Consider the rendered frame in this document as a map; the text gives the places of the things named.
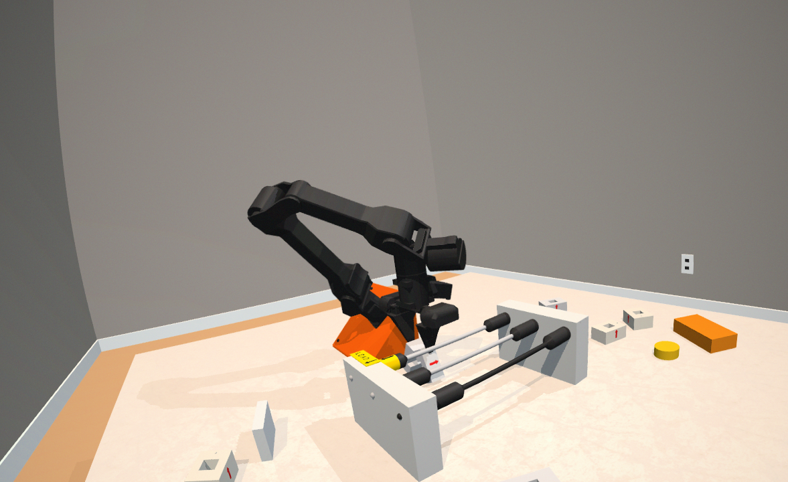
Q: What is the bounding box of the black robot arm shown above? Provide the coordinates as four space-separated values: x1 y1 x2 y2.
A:
247 180 466 328

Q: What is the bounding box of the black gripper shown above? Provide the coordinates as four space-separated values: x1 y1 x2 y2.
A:
378 272 459 349

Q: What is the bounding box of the yellow short cylinder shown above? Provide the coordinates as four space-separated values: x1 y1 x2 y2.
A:
654 341 680 360

